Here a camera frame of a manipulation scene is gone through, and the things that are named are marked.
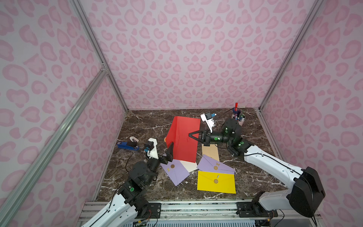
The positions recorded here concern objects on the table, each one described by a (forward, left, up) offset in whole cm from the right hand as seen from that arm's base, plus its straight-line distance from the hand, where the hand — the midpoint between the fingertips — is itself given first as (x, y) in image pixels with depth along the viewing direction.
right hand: (189, 137), depth 66 cm
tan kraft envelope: (+8, -14, -30) cm, 34 cm away
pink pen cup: (+29, -35, -20) cm, 50 cm away
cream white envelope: (-2, 0, -30) cm, 30 cm away
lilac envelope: (0, -11, -31) cm, 33 cm away
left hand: (0, +12, -3) cm, 12 cm away
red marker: (+36, -32, -16) cm, 51 cm away
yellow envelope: (-11, -16, -31) cm, 36 cm away
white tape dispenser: (+17, +40, -29) cm, 52 cm away
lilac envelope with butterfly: (-5, +9, -30) cm, 32 cm away
